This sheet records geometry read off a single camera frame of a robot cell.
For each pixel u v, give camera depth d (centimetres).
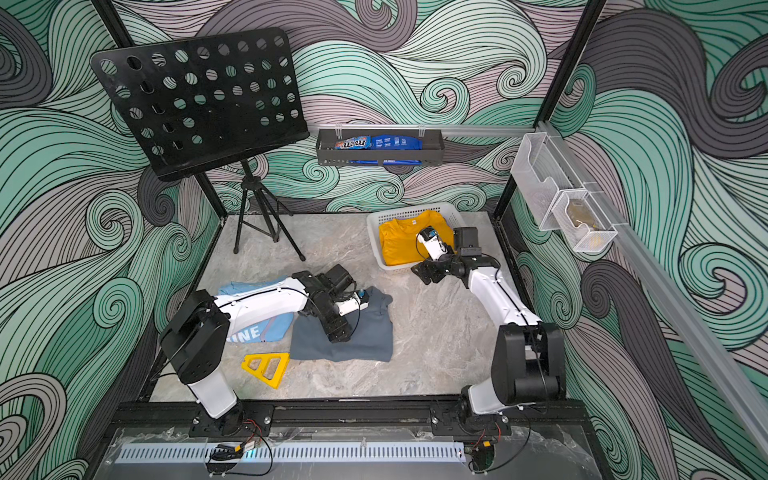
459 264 64
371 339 85
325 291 66
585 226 62
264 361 83
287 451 70
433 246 76
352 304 78
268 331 83
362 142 91
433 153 91
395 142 91
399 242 107
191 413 75
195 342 46
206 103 66
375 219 109
